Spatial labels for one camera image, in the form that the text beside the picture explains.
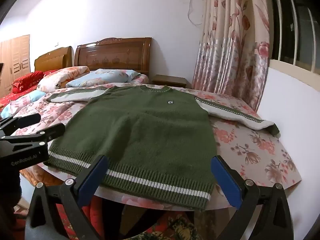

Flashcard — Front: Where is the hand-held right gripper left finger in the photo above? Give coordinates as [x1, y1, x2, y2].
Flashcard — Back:
[25, 155, 109, 240]

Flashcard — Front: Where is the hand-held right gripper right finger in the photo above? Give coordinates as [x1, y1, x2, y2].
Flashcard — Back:
[211, 155, 294, 240]

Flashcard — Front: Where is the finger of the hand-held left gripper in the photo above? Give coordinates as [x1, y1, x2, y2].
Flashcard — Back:
[5, 123, 66, 147]
[0, 113, 42, 137]

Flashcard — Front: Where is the green knitted sweater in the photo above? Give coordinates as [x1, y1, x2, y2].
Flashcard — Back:
[43, 85, 280, 210]

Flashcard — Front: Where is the red blanket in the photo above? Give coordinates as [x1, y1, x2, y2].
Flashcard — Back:
[11, 70, 59, 94]

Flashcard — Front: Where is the bed with floral sheet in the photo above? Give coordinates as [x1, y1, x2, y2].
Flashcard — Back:
[0, 74, 303, 210]

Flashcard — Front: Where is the pink floral pillow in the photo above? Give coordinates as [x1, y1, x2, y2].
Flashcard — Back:
[37, 66, 91, 92]

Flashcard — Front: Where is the wooden wardrobe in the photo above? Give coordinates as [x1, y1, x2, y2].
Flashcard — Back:
[0, 34, 31, 93]

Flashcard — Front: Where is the light wooden headboard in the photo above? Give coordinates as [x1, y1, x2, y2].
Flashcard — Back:
[34, 46, 73, 72]

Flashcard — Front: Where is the light blue floral pillow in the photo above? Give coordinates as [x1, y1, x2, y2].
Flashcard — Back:
[66, 69, 142, 88]

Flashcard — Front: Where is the red patterned quilt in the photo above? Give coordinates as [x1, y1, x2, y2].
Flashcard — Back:
[19, 165, 220, 240]

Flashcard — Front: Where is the dark wooden headboard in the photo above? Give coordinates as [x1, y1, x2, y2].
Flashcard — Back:
[74, 37, 152, 83]

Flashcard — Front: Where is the wooden nightstand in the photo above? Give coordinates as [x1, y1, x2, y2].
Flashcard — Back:
[151, 74, 192, 89]

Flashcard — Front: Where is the pink floral curtain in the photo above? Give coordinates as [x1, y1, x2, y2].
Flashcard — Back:
[191, 0, 270, 112]

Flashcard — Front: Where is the window with white bars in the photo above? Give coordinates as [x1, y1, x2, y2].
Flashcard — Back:
[266, 0, 320, 74]

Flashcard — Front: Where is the thin wall cable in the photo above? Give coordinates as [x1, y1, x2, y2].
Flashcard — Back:
[187, 0, 203, 26]

